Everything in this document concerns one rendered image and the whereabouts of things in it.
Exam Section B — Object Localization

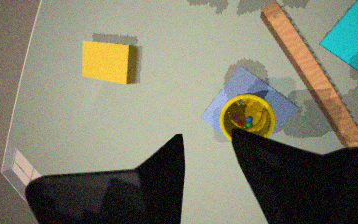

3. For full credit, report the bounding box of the olive-gold cup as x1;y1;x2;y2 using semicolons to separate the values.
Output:
219;93;275;142

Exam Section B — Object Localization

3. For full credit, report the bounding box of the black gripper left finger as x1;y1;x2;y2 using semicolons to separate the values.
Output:
25;134;185;224

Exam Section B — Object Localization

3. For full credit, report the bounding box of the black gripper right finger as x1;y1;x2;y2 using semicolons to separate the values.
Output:
232;128;358;224

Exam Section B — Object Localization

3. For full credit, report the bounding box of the yellow rectangular block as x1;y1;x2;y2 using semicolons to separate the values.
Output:
82;41;137;84

